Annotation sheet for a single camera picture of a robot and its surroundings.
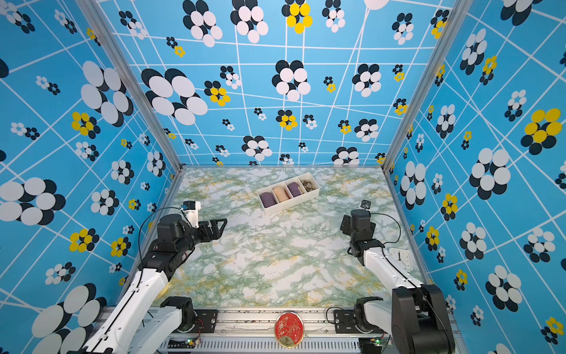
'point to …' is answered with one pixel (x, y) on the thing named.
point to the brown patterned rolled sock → (308, 185)
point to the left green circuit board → (181, 343)
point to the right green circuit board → (376, 341)
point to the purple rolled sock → (295, 189)
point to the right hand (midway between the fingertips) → (358, 219)
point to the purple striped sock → (267, 199)
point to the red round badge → (289, 329)
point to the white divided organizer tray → (288, 192)
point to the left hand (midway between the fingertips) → (218, 220)
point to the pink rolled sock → (281, 193)
